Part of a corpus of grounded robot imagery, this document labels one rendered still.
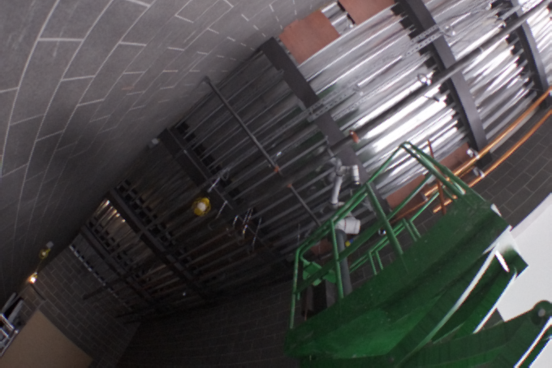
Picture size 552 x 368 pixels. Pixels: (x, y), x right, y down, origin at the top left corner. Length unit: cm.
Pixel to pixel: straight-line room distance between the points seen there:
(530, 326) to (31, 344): 762
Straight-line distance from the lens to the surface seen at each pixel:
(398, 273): 137
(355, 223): 261
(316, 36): 311
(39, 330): 734
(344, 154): 306
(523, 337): 111
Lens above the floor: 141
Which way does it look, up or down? 69 degrees up
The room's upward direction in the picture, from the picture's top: 19 degrees clockwise
